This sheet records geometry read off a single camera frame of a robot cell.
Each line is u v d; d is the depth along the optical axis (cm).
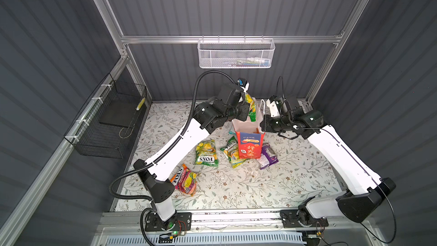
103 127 72
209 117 45
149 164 42
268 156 88
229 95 50
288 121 51
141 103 82
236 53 123
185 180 81
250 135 69
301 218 66
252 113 72
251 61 92
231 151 92
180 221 73
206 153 90
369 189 39
